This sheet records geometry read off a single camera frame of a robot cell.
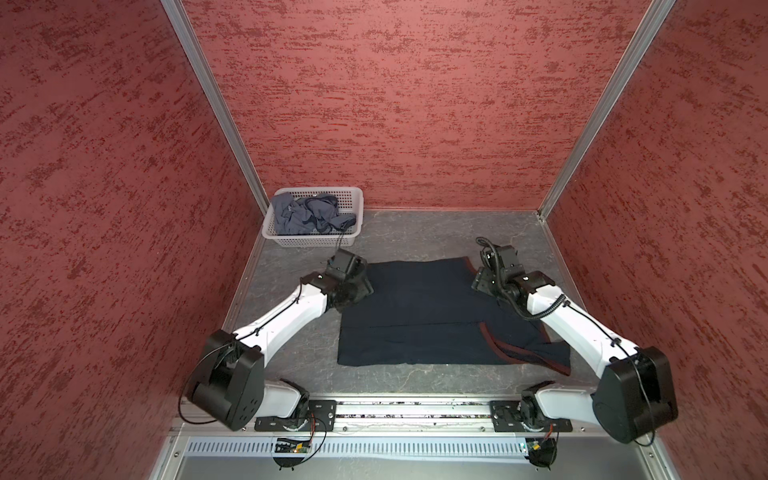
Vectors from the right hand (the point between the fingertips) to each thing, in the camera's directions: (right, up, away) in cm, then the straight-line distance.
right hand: (482, 290), depth 86 cm
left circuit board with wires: (-53, -36, -14) cm, 66 cm away
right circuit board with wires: (+9, -36, -16) cm, 41 cm away
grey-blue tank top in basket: (-58, +24, +24) cm, 67 cm away
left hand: (-35, -3, 0) cm, 35 cm away
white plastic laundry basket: (-44, +31, +31) cm, 63 cm away
